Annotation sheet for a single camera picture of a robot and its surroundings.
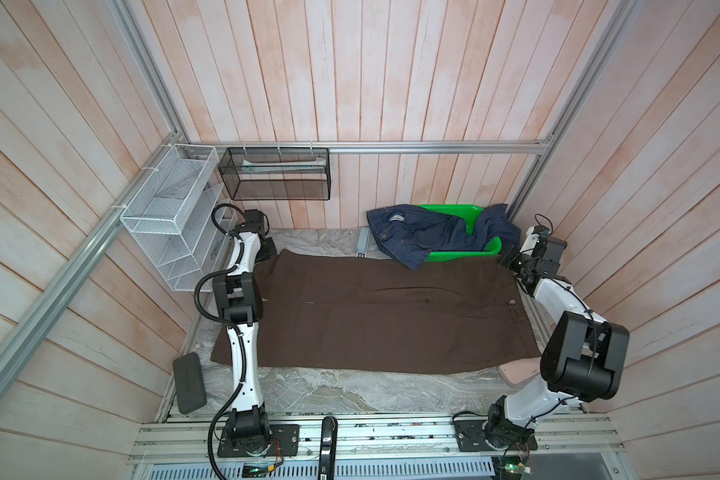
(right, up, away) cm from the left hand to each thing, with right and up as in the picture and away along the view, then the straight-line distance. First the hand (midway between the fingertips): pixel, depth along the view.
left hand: (267, 256), depth 109 cm
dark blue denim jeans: (+54, +9, +4) cm, 55 cm away
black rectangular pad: (-13, -35, -29) cm, 47 cm away
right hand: (+80, +3, -17) cm, 82 cm away
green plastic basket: (+79, +17, +8) cm, 81 cm away
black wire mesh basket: (+5, +30, -4) cm, 30 cm away
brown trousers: (+39, -18, -12) cm, 44 cm away
